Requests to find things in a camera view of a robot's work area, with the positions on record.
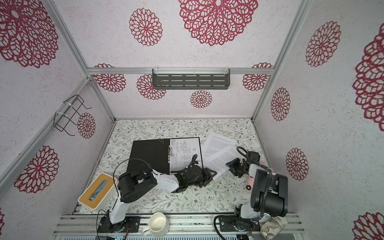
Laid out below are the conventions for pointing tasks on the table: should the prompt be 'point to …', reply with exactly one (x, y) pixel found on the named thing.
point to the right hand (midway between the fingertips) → (228, 163)
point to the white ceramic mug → (158, 225)
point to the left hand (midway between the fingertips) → (216, 176)
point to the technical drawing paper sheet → (181, 152)
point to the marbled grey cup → (271, 229)
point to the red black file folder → (166, 155)
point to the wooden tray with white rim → (100, 193)
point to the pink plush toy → (250, 180)
